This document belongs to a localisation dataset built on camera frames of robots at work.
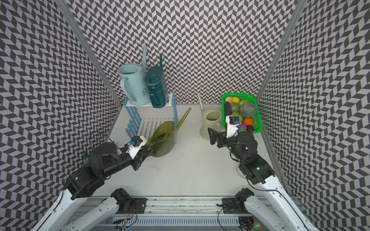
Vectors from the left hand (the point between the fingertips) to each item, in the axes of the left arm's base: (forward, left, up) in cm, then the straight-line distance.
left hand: (149, 149), depth 64 cm
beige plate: (-2, -46, -24) cm, 52 cm away
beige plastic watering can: (+24, -31, -8) cm, 40 cm away
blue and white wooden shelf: (+37, +19, -25) cm, 49 cm away
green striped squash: (+37, -52, -19) cm, 67 cm away
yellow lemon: (+50, -53, -17) cm, 75 cm away
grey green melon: (+35, -57, -13) cm, 68 cm away
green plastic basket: (+56, -66, -20) cm, 89 cm away
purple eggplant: (+41, -46, -18) cm, 64 cm away
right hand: (+9, -31, +3) cm, 33 cm away
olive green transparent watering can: (+3, -7, +3) cm, 8 cm away
